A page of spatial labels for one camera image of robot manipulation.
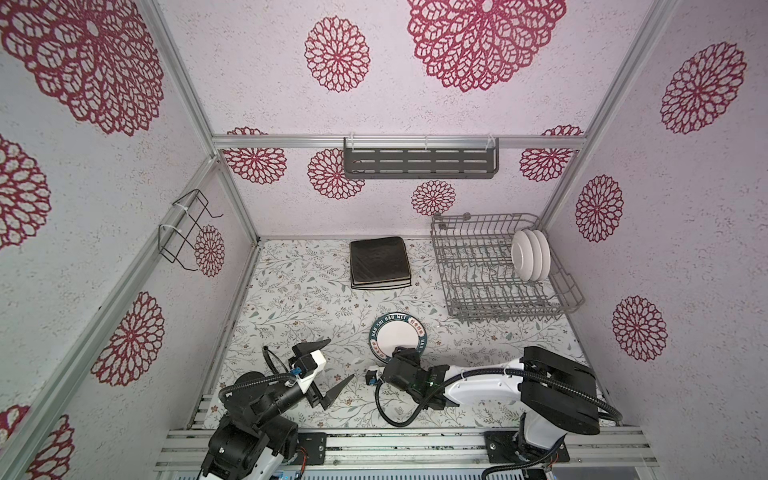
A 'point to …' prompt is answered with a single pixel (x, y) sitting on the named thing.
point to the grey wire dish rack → (473, 255)
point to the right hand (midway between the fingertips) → (399, 349)
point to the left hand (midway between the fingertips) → (338, 361)
